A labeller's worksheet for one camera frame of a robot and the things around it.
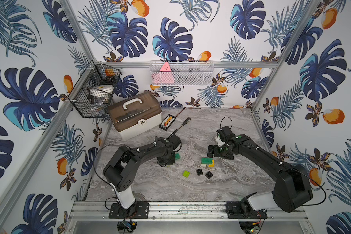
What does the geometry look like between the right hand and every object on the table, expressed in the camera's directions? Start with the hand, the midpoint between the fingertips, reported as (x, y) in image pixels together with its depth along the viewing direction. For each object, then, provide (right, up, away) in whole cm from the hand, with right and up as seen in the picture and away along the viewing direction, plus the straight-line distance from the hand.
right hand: (215, 154), depth 86 cm
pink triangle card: (-31, +47, +4) cm, 56 cm away
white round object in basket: (-64, +36, -6) cm, 73 cm away
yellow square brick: (-1, -7, +2) cm, 7 cm away
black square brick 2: (-4, -12, 0) cm, 13 cm away
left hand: (-28, -5, +3) cm, 28 cm away
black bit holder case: (-30, +19, +24) cm, 43 cm away
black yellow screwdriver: (-14, +21, +26) cm, 36 cm away
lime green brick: (-17, -11, 0) cm, 21 cm away
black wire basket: (-70, +33, -4) cm, 78 cm away
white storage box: (-48, +24, +4) cm, 54 cm away
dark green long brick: (-22, -3, +7) cm, 24 cm away
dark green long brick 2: (-5, -4, +2) cm, 7 cm away
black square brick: (-10, -11, 0) cm, 14 cm away
